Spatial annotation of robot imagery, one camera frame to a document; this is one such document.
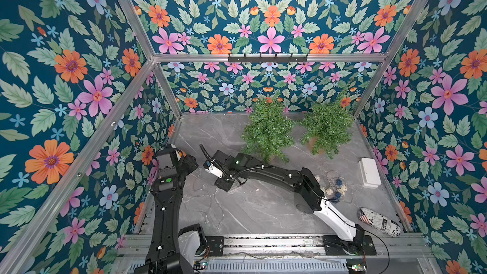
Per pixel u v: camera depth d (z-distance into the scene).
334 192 0.87
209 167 0.75
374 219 0.77
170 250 0.40
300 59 0.91
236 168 0.63
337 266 0.70
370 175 0.88
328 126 0.81
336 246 0.71
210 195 0.86
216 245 0.74
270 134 0.73
